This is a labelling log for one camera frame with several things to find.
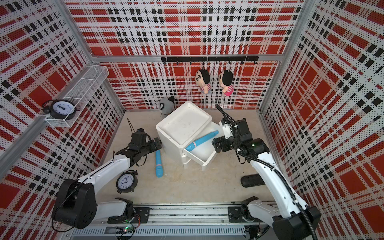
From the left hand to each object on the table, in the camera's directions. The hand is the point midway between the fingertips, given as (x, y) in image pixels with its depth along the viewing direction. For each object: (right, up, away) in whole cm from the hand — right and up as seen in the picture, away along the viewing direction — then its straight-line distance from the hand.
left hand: (157, 143), depth 90 cm
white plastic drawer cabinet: (+18, +11, -8) cm, 22 cm away
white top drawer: (+28, -4, -10) cm, 30 cm away
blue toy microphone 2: (+2, -16, -4) cm, 16 cm away
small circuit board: (-14, -40, -18) cm, 46 cm away
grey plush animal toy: (+4, +24, +8) cm, 26 cm away
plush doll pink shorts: (+43, +41, +6) cm, 60 cm away
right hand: (+38, +4, -15) cm, 41 cm away
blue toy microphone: (+24, +2, -11) cm, 26 cm away
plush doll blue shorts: (+28, +41, +1) cm, 49 cm away
